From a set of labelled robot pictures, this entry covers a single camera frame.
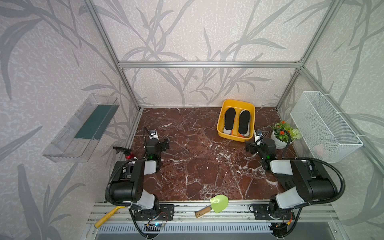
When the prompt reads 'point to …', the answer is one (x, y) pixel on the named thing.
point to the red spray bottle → (129, 155)
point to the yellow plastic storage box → (238, 106)
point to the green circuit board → (155, 227)
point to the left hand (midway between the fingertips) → (158, 138)
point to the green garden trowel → (218, 202)
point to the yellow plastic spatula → (107, 216)
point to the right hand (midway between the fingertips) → (252, 138)
